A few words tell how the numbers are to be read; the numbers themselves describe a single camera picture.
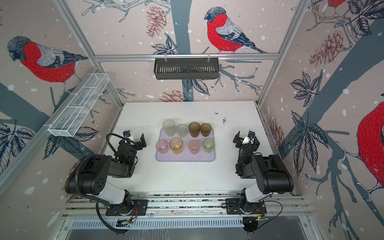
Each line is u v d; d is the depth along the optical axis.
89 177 0.47
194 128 0.97
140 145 0.83
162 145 0.94
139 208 0.73
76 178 0.43
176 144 0.93
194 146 0.92
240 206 0.73
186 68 1.07
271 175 0.46
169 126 0.97
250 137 0.75
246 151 0.70
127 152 0.70
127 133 0.78
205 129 0.99
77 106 0.77
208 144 0.94
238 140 0.83
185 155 0.93
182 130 0.98
